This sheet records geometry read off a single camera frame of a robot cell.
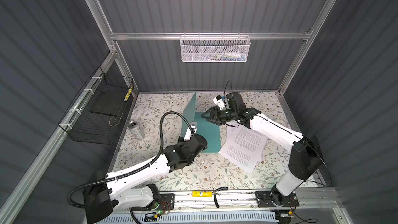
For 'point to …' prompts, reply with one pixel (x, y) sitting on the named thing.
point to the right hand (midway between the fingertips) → (205, 119)
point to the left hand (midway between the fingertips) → (191, 136)
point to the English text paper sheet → (244, 147)
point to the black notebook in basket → (111, 102)
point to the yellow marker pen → (128, 94)
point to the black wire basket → (95, 115)
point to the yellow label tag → (202, 194)
